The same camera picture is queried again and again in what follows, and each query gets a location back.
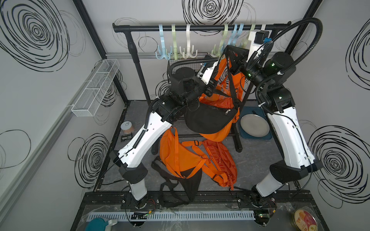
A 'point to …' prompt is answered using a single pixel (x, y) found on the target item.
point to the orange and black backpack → (175, 190)
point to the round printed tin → (304, 221)
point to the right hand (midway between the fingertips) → (232, 45)
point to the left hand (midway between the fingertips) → (216, 71)
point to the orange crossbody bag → (177, 157)
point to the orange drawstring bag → (221, 133)
